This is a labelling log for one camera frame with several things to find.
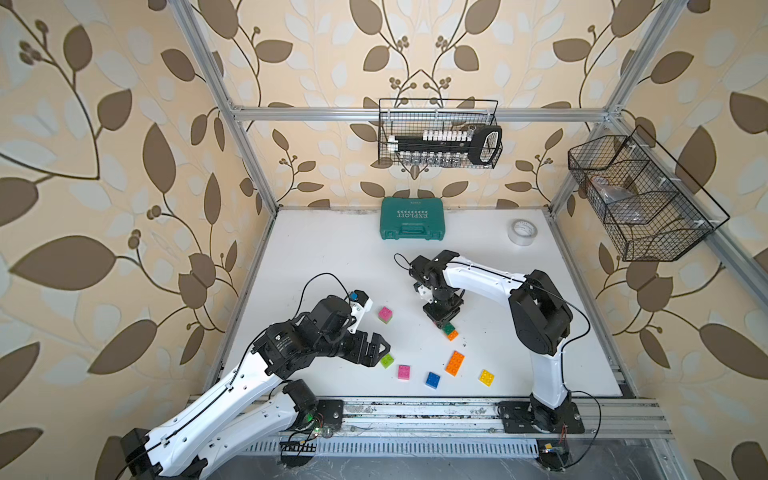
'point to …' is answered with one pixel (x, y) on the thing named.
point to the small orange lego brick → (453, 335)
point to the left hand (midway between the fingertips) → (373, 341)
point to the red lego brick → (435, 322)
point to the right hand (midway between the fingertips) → (444, 321)
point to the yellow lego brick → (486, 378)
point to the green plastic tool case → (412, 218)
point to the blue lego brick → (432, 380)
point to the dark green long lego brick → (448, 328)
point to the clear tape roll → (522, 232)
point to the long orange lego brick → (454, 363)
